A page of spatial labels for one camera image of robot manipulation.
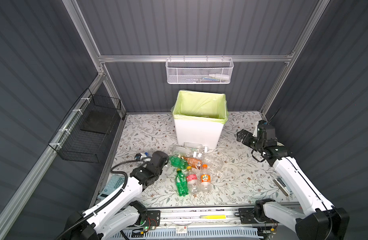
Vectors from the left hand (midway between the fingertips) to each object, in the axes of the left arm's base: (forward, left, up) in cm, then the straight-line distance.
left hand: (162, 157), depth 81 cm
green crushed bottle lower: (-11, -10, -10) cm, 18 cm away
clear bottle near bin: (+9, -15, -8) cm, 19 cm away
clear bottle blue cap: (-4, +7, +8) cm, 12 cm away
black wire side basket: (+5, +38, +15) cm, 41 cm away
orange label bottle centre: (-13, -23, -9) cm, 28 cm away
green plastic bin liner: (+32, -25, +9) cm, 41 cm away
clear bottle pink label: (-10, -16, -10) cm, 21 cm away
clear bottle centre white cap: (-1, -29, -7) cm, 30 cm away
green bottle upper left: (+2, -8, -11) cm, 14 cm away
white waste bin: (+12, -27, +5) cm, 30 cm away
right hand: (+5, -46, +9) cm, 47 cm away
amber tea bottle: (0, -18, -7) cm, 19 cm away
